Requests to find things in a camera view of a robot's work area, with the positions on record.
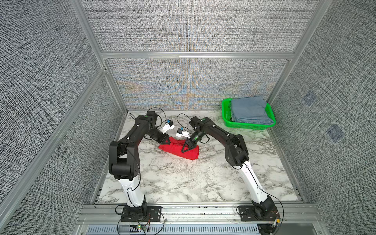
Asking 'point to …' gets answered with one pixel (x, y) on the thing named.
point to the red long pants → (175, 147)
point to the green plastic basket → (227, 120)
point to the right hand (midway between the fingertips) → (183, 147)
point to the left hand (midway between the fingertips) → (170, 140)
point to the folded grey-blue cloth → (250, 109)
